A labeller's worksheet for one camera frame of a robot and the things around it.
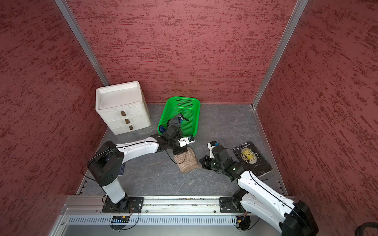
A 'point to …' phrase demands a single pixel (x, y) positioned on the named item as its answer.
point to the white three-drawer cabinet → (123, 106)
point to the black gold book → (250, 158)
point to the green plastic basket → (189, 107)
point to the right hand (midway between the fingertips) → (199, 164)
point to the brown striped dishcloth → (188, 162)
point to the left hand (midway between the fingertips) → (183, 146)
